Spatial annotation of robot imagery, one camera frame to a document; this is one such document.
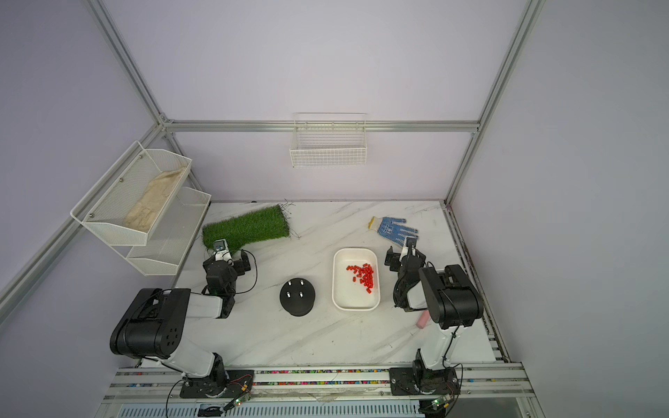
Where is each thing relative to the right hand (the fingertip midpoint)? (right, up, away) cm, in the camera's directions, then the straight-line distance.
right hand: (405, 252), depth 98 cm
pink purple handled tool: (+3, -21, -14) cm, 25 cm away
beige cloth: (-83, +15, -22) cm, 87 cm away
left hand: (-66, -1, -5) cm, 66 cm away
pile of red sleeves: (-15, -7, -2) cm, 17 cm away
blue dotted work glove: (-4, +9, +13) cm, 16 cm away
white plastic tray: (-19, -11, -3) cm, 23 cm away
